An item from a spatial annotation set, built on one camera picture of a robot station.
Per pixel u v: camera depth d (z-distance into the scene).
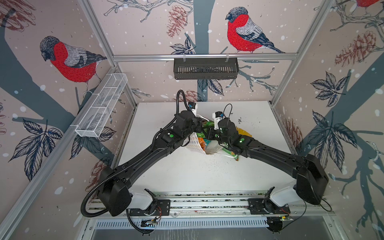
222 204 0.76
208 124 0.81
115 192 0.38
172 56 0.95
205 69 1.05
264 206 0.66
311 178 0.42
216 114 0.73
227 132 0.60
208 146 0.87
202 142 0.80
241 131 0.98
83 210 0.37
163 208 0.73
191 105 0.65
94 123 0.70
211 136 0.71
